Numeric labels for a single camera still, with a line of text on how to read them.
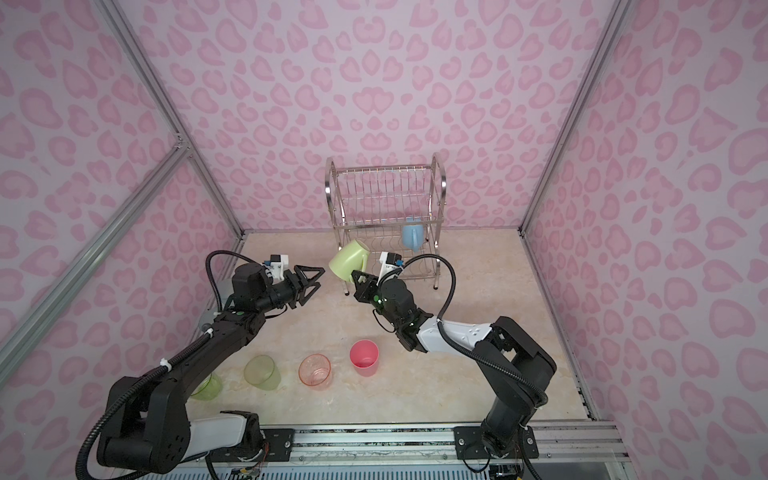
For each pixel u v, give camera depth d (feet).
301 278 2.41
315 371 2.76
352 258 2.63
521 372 1.48
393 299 2.06
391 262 2.42
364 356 2.79
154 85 2.62
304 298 2.56
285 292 2.42
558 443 2.45
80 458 1.17
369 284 2.36
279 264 2.57
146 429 1.33
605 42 2.41
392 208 3.71
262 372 2.73
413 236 3.33
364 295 2.36
